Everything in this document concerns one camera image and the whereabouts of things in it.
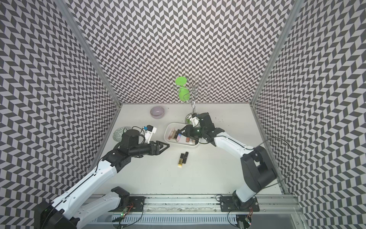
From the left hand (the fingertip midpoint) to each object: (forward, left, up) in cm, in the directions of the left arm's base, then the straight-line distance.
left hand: (165, 147), depth 73 cm
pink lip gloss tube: (+19, +1, -17) cm, 26 cm away
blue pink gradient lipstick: (+16, -5, -17) cm, 24 cm away
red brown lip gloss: (+15, -11, -17) cm, 25 cm away
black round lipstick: (+2, -10, -18) cm, 20 cm away
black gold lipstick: (+19, -3, -17) cm, 26 cm away
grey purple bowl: (+37, +13, -15) cm, 42 cm away
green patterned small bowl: (+19, +38, -16) cm, 45 cm away
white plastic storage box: (+14, -7, -18) cm, 24 cm away
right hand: (+10, -8, -3) cm, 13 cm away
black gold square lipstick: (-2, -6, -19) cm, 20 cm away
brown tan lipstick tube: (+19, -2, -17) cm, 26 cm away
